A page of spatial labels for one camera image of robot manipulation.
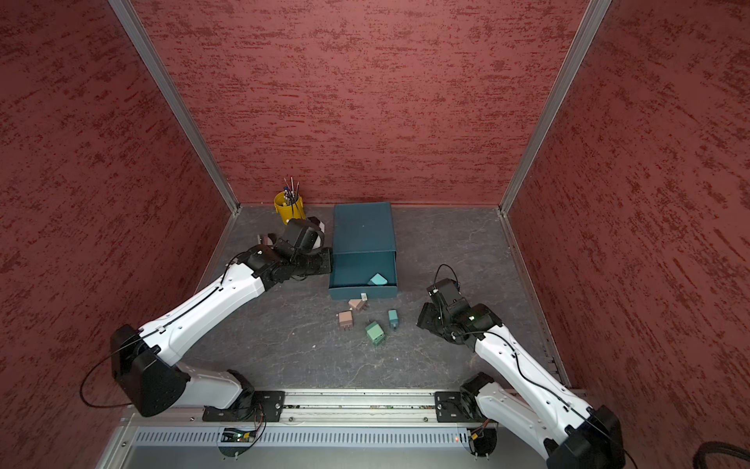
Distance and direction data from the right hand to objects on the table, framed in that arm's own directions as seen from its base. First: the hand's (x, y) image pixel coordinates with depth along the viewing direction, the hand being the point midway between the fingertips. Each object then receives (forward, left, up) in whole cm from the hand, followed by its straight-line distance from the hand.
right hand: (426, 326), depth 79 cm
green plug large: (0, +14, -4) cm, 15 cm away
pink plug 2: (+5, +24, -7) cm, 25 cm away
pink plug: (+10, +20, -5) cm, 23 cm away
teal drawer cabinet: (+19, +17, +13) cm, 28 cm away
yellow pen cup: (+47, +48, -1) cm, 67 cm away
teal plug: (+10, +13, +9) cm, 19 cm away
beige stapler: (+37, +54, -5) cm, 66 cm away
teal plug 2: (+5, +9, -6) cm, 12 cm away
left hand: (+13, +26, +12) cm, 32 cm away
